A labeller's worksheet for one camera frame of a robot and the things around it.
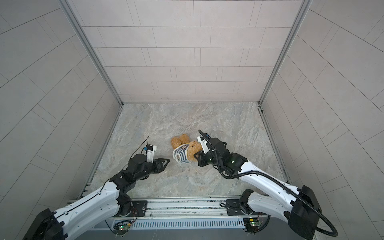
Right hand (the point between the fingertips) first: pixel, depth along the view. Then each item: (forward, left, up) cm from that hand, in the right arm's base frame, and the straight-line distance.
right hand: (193, 158), depth 73 cm
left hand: (+3, +12, -6) cm, 14 cm away
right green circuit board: (-27, -25, -16) cm, 40 cm away
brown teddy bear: (+5, 0, +2) cm, 6 cm away
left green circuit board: (-25, +33, -11) cm, 43 cm away
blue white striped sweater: (+4, +7, -3) cm, 9 cm away
